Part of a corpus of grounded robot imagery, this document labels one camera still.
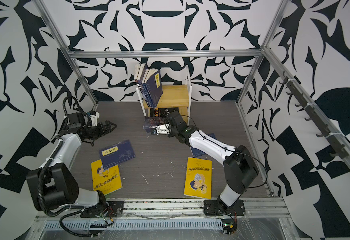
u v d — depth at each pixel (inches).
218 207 26.3
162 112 42.4
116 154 36.1
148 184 32.4
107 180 32.5
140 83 29.8
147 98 32.7
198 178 32.7
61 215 24.7
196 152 36.8
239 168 17.5
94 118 30.8
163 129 29.1
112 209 28.7
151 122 34.4
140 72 30.5
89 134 28.7
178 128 25.1
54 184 16.8
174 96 40.1
